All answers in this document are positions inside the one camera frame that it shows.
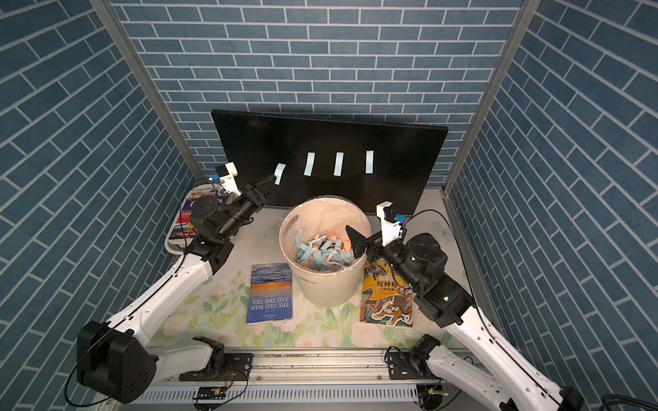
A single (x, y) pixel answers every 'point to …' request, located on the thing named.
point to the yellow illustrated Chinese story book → (386, 299)
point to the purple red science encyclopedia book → (183, 228)
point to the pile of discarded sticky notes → (324, 253)
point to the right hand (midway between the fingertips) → (367, 221)
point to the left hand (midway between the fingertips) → (284, 179)
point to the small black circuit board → (211, 393)
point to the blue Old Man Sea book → (270, 294)
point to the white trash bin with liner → (319, 216)
